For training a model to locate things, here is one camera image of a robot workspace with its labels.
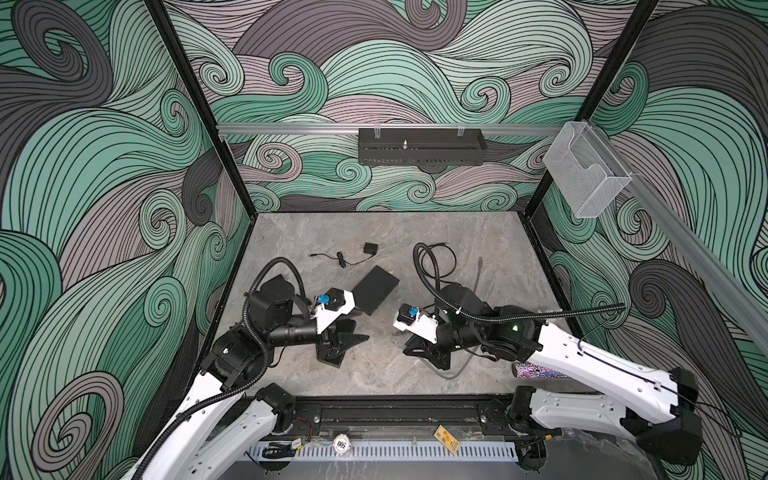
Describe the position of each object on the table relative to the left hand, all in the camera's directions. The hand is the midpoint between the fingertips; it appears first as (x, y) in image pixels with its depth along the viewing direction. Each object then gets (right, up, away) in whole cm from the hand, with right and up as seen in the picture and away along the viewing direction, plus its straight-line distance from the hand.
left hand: (363, 321), depth 61 cm
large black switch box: (+1, 0, +37) cm, 37 cm away
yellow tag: (+19, -31, +9) cm, 37 cm away
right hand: (+10, -7, +5) cm, 13 cm away
